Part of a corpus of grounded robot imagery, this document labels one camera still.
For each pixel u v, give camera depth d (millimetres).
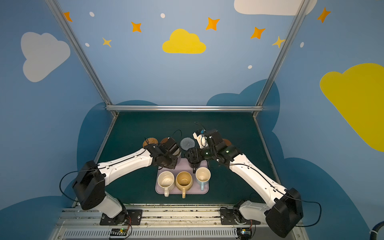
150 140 1042
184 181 858
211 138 577
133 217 737
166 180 858
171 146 662
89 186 427
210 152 594
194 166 929
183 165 928
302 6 692
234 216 696
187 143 1036
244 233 733
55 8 692
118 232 733
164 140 1044
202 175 878
